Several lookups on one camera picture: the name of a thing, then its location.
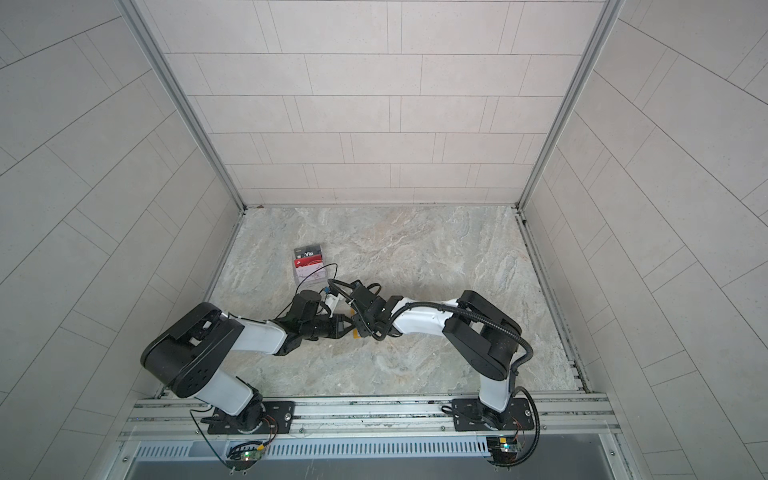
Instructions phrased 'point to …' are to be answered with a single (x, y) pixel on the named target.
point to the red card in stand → (308, 260)
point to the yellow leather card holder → (356, 334)
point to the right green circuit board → (503, 450)
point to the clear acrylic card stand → (309, 263)
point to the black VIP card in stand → (307, 251)
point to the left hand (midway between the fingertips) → (363, 324)
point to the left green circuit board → (243, 460)
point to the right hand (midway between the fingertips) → (363, 322)
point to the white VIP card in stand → (302, 271)
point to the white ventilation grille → (326, 448)
